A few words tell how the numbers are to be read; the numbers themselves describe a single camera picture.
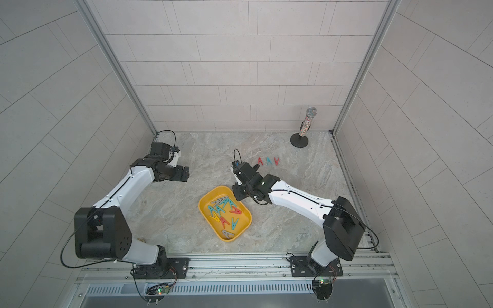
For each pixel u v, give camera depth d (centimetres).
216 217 83
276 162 102
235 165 71
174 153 73
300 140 112
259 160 105
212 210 85
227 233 79
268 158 105
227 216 85
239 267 72
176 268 71
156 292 65
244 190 68
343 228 41
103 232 41
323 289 69
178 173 77
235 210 85
